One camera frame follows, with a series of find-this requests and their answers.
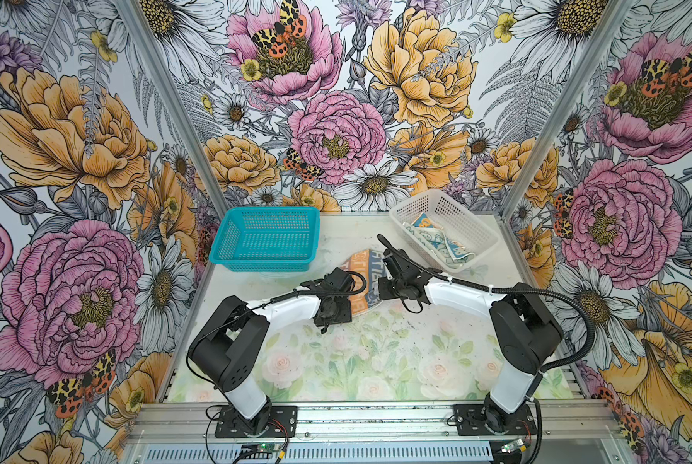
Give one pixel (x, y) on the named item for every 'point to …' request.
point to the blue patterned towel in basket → (438, 240)
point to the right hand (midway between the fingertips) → (384, 295)
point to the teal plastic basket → (268, 239)
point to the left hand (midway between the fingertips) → (337, 323)
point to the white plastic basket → (447, 213)
